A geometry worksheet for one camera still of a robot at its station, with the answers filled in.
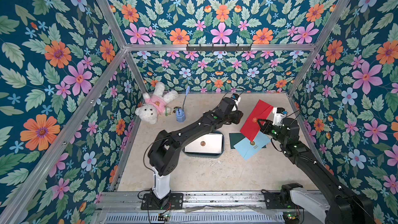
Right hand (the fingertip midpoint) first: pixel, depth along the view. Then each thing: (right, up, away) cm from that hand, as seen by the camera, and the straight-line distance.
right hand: (258, 119), depth 80 cm
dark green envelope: (-9, -13, +16) cm, 23 cm away
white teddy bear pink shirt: (-63, +8, +23) cm, 67 cm away
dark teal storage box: (-30, -21, +6) cm, 37 cm away
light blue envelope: (-3, -18, +10) cm, 21 cm away
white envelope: (-25, -15, +8) cm, 30 cm away
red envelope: (-2, -5, +4) cm, 7 cm away
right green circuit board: (+13, -46, -9) cm, 48 cm away
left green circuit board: (-47, -46, -9) cm, 66 cm away
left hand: (-7, +4, +3) cm, 8 cm away
